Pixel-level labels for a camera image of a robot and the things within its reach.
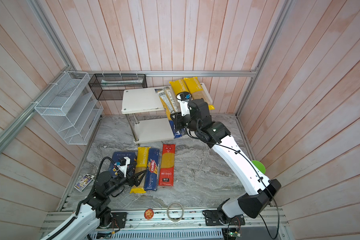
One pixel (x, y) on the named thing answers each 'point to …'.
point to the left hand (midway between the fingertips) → (141, 169)
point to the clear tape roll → (175, 211)
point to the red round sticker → (148, 214)
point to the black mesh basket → (109, 86)
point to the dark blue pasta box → (116, 156)
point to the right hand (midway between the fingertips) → (171, 114)
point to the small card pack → (84, 183)
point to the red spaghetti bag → (167, 165)
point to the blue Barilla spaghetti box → (151, 178)
